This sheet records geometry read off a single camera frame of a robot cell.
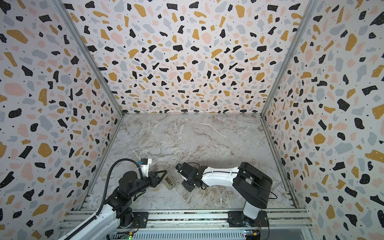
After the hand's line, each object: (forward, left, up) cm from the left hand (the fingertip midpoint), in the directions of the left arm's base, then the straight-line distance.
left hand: (166, 171), depth 77 cm
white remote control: (-3, -1, -6) cm, 7 cm away
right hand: (-1, -9, -11) cm, 14 cm away
